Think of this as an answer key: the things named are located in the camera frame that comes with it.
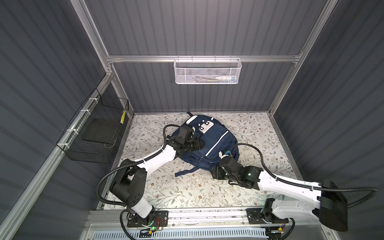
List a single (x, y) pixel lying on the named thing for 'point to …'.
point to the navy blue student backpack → (217, 138)
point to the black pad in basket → (101, 130)
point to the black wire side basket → (98, 106)
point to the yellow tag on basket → (123, 117)
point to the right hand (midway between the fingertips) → (214, 171)
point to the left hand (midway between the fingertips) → (203, 144)
